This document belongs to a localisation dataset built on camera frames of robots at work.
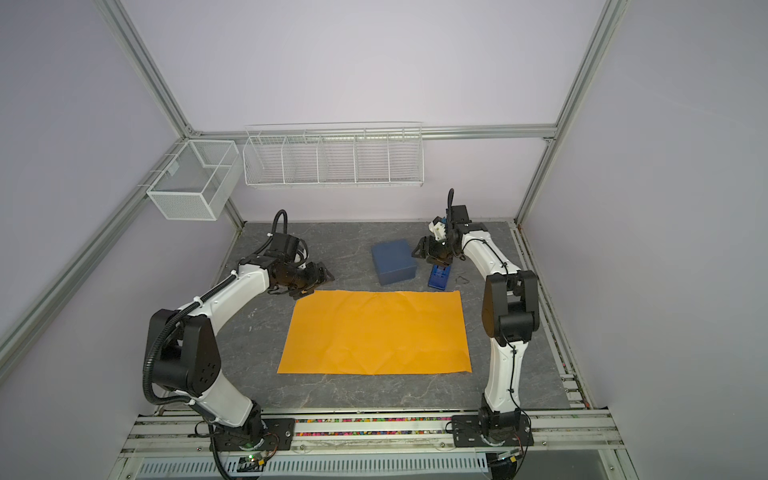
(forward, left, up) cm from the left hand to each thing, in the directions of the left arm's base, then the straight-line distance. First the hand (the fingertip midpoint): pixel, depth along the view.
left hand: (326, 285), depth 89 cm
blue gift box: (+13, -22, -7) cm, 26 cm away
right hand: (+9, -30, -1) cm, 31 cm away
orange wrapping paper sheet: (-10, -14, -12) cm, 21 cm away
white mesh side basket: (+35, +43, +14) cm, 57 cm away
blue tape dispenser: (+4, -35, -5) cm, 36 cm away
